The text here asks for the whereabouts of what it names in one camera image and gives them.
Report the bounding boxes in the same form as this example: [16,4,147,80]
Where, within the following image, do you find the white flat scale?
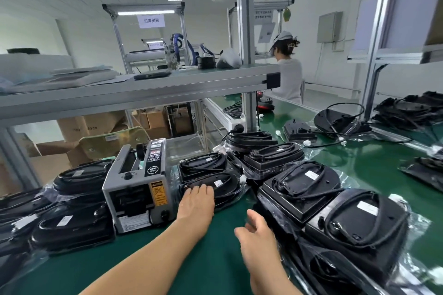
[12,66,120,92]

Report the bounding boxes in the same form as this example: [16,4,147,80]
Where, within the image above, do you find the grey metal shelf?
[347,45,443,66]
[0,63,282,127]

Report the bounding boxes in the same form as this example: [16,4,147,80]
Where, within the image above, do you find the person's left forearm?
[79,225,203,295]

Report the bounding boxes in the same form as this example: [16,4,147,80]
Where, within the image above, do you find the bagged black lamp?
[0,188,59,216]

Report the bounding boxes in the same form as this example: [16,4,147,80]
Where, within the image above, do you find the grey wall electrical box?
[317,12,344,45]

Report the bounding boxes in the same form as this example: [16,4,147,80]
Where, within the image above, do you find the unbagged black lamps with cables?
[280,89,443,193]

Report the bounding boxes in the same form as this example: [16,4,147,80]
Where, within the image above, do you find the group of bagged black lamps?
[176,125,431,295]

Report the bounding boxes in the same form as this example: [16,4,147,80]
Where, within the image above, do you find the white box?
[0,54,74,85]

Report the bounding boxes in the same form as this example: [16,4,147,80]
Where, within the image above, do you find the aluminium workstation frame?
[102,2,192,72]

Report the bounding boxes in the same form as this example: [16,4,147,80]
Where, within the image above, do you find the person's left hand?
[175,184,216,240]

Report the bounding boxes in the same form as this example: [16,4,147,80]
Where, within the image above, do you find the bundle of black cables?
[223,102,245,119]

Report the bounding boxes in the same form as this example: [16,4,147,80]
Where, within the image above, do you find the grey barcode scanner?
[216,48,243,70]

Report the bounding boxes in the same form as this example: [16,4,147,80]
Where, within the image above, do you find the white hanging sign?
[137,15,166,30]

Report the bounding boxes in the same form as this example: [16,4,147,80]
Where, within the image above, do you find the black phone on shelf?
[133,71,172,81]

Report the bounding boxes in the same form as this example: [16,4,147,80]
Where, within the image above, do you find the person's right hand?
[234,208,285,285]

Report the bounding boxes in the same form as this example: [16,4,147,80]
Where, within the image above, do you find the grey tape dispenser machine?
[102,138,174,236]

